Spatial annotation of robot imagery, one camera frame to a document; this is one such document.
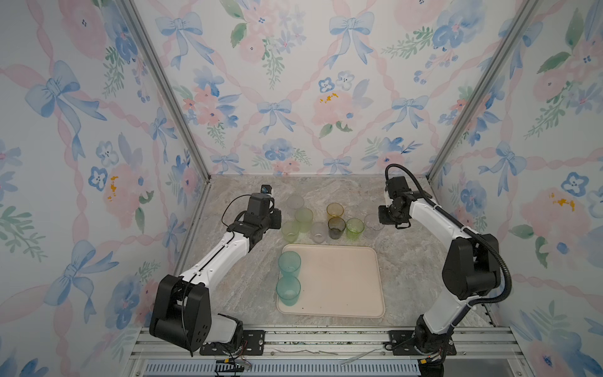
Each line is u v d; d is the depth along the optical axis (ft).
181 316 1.32
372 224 3.28
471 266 1.56
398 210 2.30
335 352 2.41
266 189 2.48
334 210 3.30
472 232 1.62
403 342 2.36
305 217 3.12
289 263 2.75
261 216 2.20
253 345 2.40
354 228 3.28
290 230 3.14
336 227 3.28
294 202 3.52
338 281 2.95
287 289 2.73
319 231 3.28
